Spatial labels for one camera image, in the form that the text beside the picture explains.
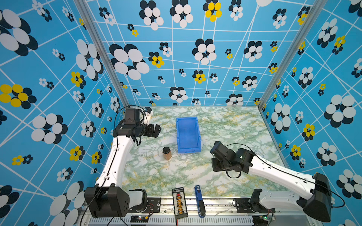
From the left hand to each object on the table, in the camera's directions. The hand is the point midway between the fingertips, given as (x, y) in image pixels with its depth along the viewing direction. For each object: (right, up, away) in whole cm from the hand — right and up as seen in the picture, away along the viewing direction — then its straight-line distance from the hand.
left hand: (153, 126), depth 79 cm
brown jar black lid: (+7, -16, +5) cm, 19 cm away
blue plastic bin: (+21, -11, +23) cm, 33 cm away
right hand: (+34, -21, -3) cm, 40 cm away
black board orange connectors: (+15, -40, -6) cm, 43 cm away
